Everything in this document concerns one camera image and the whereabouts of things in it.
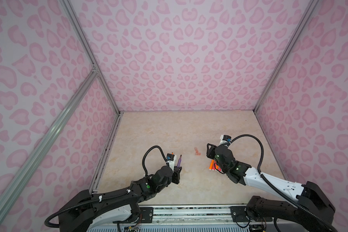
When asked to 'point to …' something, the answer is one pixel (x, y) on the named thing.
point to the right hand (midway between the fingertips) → (207, 144)
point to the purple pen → (179, 161)
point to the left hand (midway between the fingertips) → (182, 166)
